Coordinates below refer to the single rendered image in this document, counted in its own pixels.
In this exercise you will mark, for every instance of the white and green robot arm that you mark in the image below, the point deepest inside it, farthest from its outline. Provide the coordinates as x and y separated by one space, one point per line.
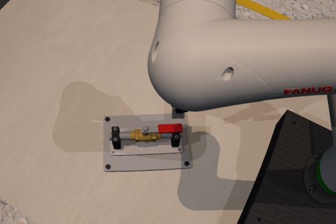
202 58

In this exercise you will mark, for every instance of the brass ball valve with red handle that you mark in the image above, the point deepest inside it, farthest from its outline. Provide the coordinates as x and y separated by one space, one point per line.
150 141

